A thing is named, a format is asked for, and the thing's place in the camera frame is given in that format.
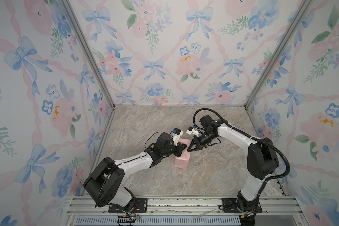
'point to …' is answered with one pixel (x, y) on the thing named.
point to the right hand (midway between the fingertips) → (188, 150)
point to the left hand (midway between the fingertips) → (187, 145)
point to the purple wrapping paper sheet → (182, 162)
